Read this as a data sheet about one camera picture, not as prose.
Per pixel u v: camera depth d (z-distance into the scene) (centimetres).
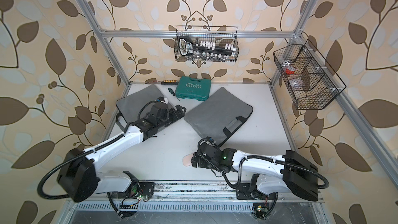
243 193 76
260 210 70
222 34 91
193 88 112
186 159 84
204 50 84
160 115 64
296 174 41
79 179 41
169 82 120
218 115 100
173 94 112
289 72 82
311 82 75
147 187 76
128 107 104
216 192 75
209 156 60
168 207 71
